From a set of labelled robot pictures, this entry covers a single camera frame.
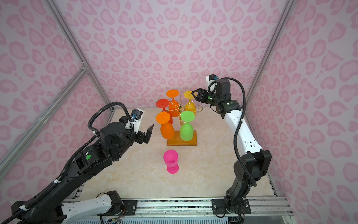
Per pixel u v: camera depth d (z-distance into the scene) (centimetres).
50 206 38
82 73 87
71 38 79
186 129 76
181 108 77
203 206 75
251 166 45
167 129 77
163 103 77
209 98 67
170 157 80
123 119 55
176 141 98
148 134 56
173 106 79
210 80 68
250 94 113
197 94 73
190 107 86
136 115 49
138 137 55
